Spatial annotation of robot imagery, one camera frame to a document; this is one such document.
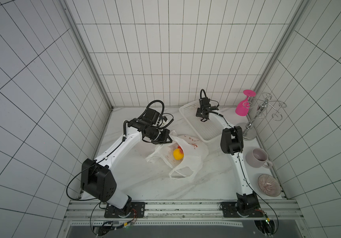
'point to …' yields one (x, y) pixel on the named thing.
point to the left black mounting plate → (132, 209)
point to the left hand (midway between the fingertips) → (169, 143)
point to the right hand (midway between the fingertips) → (206, 110)
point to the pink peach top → (180, 149)
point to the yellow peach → (177, 154)
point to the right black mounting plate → (230, 209)
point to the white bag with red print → (184, 154)
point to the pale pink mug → (257, 157)
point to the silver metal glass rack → (261, 104)
